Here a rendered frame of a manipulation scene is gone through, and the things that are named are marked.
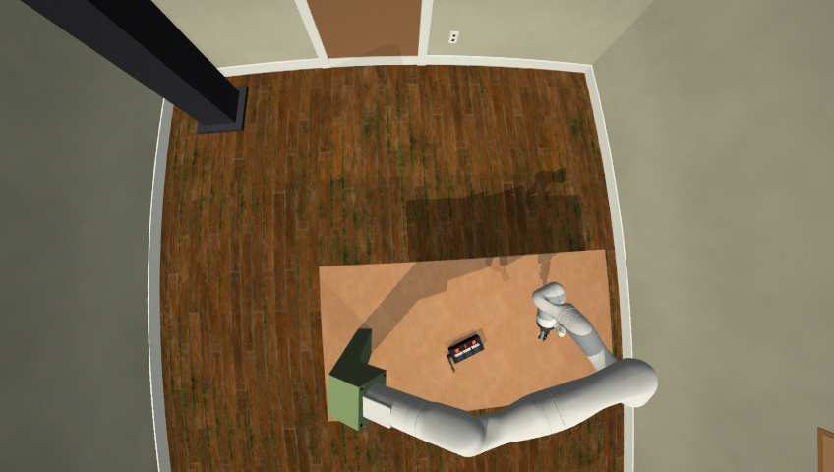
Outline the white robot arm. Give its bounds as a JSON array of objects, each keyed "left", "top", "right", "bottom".
[{"left": 363, "top": 282, "right": 658, "bottom": 457}]

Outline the black power strip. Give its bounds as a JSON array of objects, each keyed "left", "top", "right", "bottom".
[{"left": 447, "top": 334, "right": 485, "bottom": 373}]

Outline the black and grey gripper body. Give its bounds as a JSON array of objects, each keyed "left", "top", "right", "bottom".
[{"left": 536, "top": 320, "right": 554, "bottom": 334}]

